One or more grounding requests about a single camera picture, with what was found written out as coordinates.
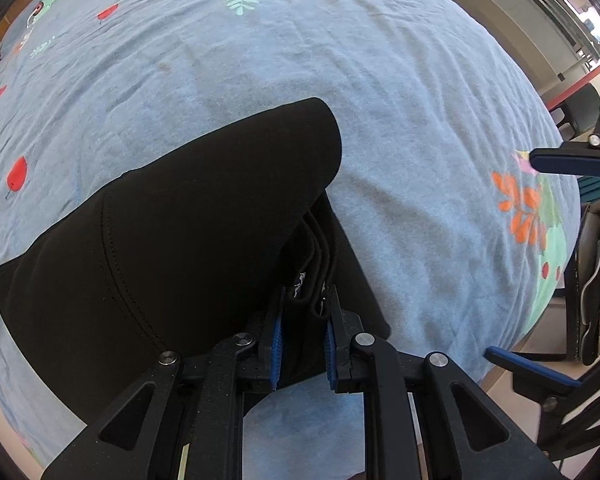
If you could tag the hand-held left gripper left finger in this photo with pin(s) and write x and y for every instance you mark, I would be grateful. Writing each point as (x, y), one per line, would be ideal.
(275, 350)

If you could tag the black pants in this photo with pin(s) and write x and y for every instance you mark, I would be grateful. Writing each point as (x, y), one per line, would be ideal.
(180, 240)

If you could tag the black chair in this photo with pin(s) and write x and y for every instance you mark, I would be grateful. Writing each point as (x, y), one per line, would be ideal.
(580, 110)

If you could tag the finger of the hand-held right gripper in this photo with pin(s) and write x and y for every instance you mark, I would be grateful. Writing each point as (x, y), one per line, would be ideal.
(535, 365)
(565, 160)

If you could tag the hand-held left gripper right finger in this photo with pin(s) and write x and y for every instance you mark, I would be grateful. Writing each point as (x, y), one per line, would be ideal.
(330, 355)

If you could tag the bed with blue printed sheet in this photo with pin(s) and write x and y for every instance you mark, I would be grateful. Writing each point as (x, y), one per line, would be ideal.
(405, 135)

